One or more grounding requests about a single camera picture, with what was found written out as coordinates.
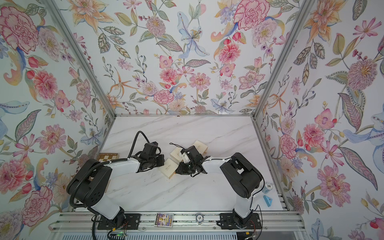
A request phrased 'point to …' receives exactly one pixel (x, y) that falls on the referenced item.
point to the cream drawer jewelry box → (169, 168)
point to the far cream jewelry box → (201, 147)
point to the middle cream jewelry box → (175, 155)
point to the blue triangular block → (268, 200)
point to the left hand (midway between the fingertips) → (168, 159)
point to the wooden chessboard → (106, 157)
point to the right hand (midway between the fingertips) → (176, 169)
